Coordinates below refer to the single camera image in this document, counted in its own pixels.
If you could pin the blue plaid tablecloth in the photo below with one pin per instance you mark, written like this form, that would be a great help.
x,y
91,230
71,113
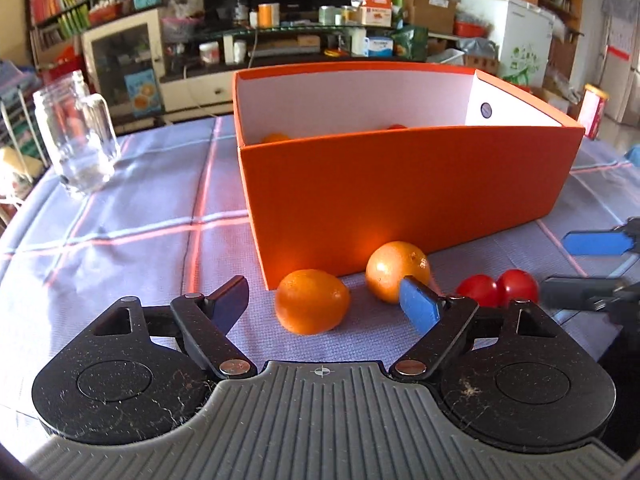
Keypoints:
x,y
150,240

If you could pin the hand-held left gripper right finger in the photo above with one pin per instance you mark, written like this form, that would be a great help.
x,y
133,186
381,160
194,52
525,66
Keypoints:
x,y
419,305

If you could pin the clear glass mug jar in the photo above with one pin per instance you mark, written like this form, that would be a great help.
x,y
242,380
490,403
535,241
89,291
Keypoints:
x,y
75,135

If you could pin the orange plastic jar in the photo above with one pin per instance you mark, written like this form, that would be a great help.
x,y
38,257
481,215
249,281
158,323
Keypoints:
x,y
268,15

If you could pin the orange and white carton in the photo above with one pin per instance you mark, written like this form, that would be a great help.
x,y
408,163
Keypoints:
x,y
376,10

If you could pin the round orange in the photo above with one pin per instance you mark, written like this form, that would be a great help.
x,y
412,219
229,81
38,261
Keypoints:
x,y
390,270

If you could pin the oval orange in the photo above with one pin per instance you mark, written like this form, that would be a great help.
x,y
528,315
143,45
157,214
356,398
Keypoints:
x,y
310,302

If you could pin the blue and white carton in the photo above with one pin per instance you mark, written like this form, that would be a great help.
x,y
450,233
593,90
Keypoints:
x,y
380,46

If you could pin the dark bookshelf with books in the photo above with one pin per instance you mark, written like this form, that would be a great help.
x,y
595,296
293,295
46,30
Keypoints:
x,y
55,5

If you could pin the wooden display shelf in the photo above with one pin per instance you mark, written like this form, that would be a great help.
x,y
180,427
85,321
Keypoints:
x,y
555,10

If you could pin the white refrigerator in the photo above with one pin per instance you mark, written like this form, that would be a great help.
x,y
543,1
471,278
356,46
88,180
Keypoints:
x,y
622,75

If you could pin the blue towel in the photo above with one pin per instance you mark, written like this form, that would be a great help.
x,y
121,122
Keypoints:
x,y
634,155

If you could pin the small white glass-door cabinet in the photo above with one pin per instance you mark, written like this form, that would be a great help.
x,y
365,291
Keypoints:
x,y
120,55

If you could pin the red plastic basin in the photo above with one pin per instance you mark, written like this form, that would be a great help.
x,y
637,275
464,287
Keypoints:
x,y
470,29

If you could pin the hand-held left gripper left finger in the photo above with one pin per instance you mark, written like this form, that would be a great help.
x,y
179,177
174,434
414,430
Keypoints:
x,y
231,302

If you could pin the brown cardboard box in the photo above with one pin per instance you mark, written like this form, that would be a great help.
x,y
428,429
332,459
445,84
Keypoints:
x,y
430,15

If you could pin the pink plastic basket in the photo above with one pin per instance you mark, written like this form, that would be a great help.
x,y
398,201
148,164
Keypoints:
x,y
181,29

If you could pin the plastic drawer unit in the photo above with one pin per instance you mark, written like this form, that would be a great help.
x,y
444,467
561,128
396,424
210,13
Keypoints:
x,y
17,105

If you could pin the green foil bag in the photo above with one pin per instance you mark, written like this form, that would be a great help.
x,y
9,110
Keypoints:
x,y
411,42

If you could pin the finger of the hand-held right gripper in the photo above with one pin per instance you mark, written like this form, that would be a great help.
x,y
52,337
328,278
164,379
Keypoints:
x,y
595,243
575,290

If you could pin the open cardboard box with print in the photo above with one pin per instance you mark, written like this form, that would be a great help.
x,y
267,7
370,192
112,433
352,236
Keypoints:
x,y
481,66

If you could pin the red can with yellow lid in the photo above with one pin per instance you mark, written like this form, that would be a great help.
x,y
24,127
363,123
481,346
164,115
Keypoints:
x,y
595,110

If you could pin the orange cardboard box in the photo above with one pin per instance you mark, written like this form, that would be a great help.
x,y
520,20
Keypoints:
x,y
400,185

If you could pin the blue picture card with oranges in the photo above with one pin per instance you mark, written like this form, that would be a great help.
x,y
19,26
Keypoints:
x,y
142,92

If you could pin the white chest freezer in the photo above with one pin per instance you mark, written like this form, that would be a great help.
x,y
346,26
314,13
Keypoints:
x,y
505,25

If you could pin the white jar with red label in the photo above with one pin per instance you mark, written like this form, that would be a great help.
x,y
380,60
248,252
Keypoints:
x,y
209,52

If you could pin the white TV cabinet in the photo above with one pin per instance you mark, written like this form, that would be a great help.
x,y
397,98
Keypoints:
x,y
210,90

